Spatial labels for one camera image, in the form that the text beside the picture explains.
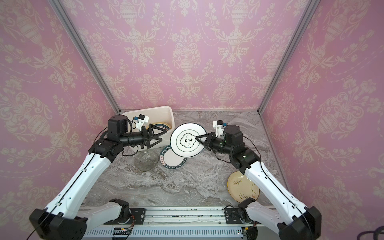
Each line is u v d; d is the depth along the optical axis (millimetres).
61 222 364
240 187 831
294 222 373
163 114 1025
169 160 923
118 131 546
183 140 699
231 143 546
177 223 729
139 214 748
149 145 681
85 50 854
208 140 606
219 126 670
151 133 600
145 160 942
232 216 730
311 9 687
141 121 660
